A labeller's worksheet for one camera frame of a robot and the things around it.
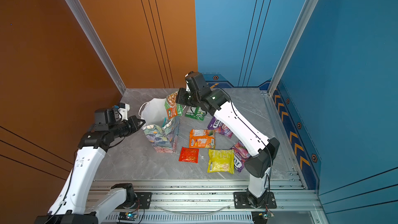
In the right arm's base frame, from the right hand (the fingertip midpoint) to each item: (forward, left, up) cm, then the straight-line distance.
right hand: (174, 97), depth 70 cm
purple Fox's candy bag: (+4, -23, -32) cm, 40 cm away
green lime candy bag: (+16, -7, -32) cm, 37 cm away
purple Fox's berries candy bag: (-14, -34, -32) cm, 49 cm away
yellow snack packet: (-17, -22, -32) cm, 43 cm away
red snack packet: (-13, -5, -34) cm, 36 cm away
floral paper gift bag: (-11, +7, -14) cm, 19 cm away
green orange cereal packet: (-3, +1, -5) cm, 6 cm away
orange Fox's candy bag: (-4, -10, -32) cm, 34 cm away
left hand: (-5, +15, -10) cm, 19 cm away
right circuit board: (-42, -39, -37) cm, 68 cm away
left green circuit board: (-41, +22, -36) cm, 59 cm away
